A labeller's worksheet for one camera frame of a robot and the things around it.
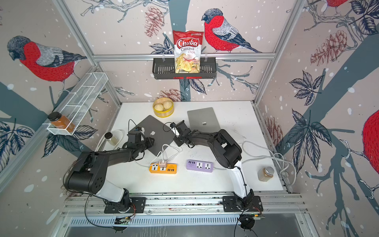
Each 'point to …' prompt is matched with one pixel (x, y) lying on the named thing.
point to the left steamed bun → (159, 107)
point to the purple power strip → (200, 166)
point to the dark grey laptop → (162, 132)
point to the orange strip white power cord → (118, 144)
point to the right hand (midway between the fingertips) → (177, 137)
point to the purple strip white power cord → (273, 156)
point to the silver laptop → (203, 120)
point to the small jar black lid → (110, 138)
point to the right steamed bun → (167, 104)
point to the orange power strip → (170, 168)
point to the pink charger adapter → (162, 164)
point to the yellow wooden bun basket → (165, 113)
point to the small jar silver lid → (265, 174)
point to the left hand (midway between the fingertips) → (155, 137)
